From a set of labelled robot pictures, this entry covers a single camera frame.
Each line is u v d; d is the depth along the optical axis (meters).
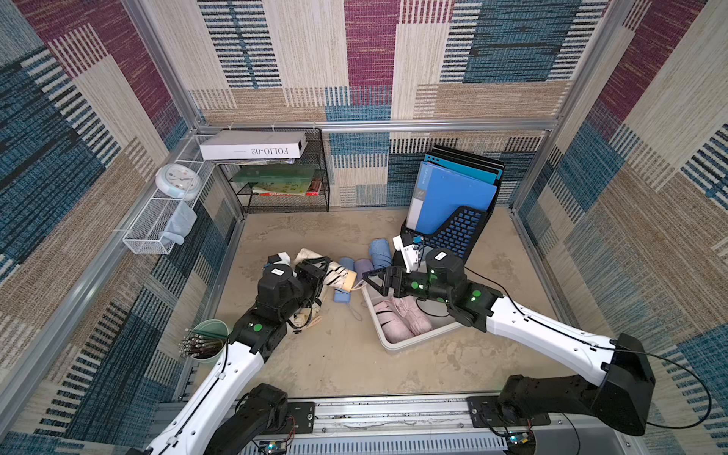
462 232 0.92
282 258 0.69
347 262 0.99
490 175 0.88
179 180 0.76
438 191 0.89
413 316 0.85
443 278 0.55
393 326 0.85
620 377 0.40
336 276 0.70
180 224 0.69
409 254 0.65
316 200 1.20
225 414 0.46
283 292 0.57
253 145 0.79
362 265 0.83
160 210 0.74
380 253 1.01
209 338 0.72
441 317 0.63
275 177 0.94
